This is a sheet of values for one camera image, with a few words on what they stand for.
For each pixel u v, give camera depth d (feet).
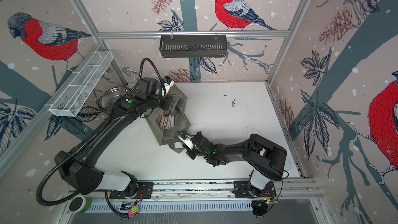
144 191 2.40
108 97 3.01
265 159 1.47
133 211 2.17
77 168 1.25
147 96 1.87
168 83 2.17
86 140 2.81
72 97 2.39
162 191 2.45
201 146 2.11
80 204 2.15
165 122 3.10
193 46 3.48
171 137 2.97
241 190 2.39
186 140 2.39
